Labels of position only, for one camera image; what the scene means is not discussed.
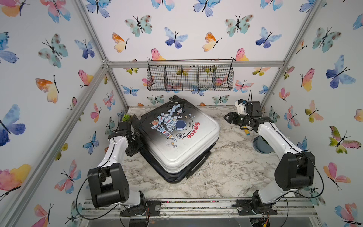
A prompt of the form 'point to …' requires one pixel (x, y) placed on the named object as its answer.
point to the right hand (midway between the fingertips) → (228, 116)
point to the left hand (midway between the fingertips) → (142, 146)
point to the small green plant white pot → (126, 117)
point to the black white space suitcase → (178, 137)
